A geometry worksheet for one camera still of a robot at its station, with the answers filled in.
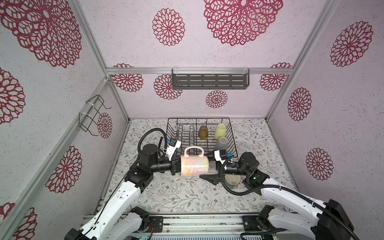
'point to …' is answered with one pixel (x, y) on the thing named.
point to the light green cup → (220, 131)
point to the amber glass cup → (203, 132)
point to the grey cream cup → (222, 144)
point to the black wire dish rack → (212, 134)
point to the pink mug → (194, 165)
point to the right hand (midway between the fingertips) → (201, 164)
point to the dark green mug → (232, 180)
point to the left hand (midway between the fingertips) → (190, 163)
